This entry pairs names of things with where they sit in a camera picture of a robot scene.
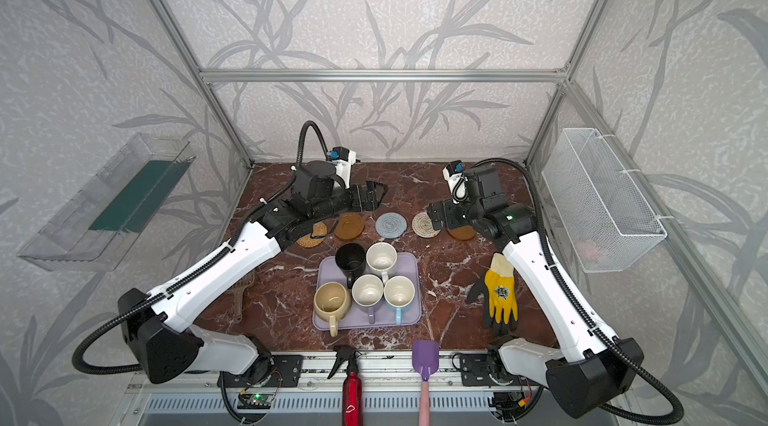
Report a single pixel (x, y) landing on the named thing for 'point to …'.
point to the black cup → (351, 259)
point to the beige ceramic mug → (332, 302)
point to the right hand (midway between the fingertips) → (445, 196)
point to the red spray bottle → (352, 388)
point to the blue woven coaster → (391, 225)
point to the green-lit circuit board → (255, 400)
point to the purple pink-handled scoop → (426, 361)
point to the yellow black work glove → (497, 294)
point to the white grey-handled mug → (367, 290)
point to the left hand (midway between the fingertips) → (379, 180)
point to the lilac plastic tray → (385, 316)
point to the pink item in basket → (589, 250)
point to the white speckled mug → (381, 257)
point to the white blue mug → (399, 292)
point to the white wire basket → (607, 220)
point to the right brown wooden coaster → (463, 232)
